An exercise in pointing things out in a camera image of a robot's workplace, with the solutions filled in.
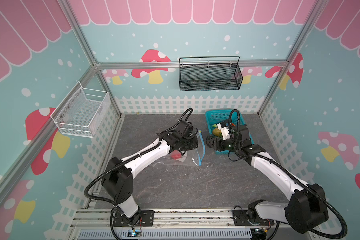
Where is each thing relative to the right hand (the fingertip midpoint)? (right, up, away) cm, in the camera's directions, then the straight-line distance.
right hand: (210, 140), depth 81 cm
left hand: (-7, -4, +1) cm, 8 cm away
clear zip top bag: (-9, -9, -1) cm, 12 cm away
